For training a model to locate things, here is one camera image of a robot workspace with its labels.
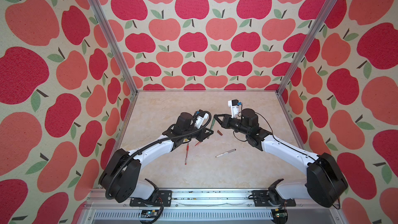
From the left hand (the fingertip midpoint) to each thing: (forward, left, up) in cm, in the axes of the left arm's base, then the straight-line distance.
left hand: (213, 134), depth 79 cm
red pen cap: (+3, +9, -17) cm, 19 cm away
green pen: (+5, 0, +3) cm, 6 cm away
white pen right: (-1, -12, -17) cm, 21 cm away
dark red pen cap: (+12, -5, -16) cm, 21 cm away
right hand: (+6, -1, +5) cm, 7 cm away
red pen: (-1, +14, -17) cm, 22 cm away
